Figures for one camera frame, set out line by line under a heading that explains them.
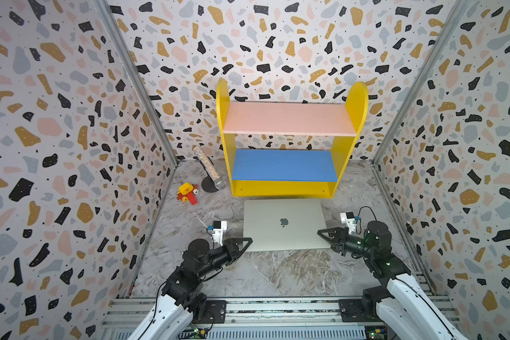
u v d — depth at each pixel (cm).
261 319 73
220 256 65
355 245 67
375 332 72
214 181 92
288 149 121
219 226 70
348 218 74
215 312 73
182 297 54
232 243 66
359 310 73
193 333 72
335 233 70
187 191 103
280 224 76
